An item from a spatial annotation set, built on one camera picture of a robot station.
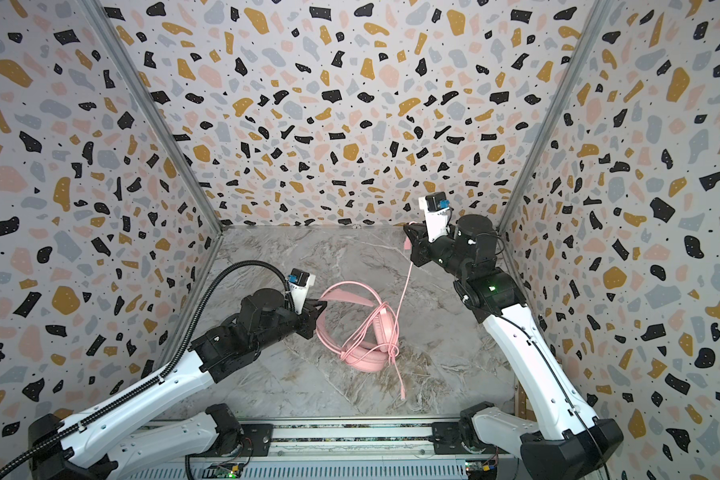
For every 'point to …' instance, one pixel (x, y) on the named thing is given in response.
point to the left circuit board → (228, 470)
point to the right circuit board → (481, 469)
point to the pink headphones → (385, 327)
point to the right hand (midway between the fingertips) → (404, 220)
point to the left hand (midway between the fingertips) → (327, 300)
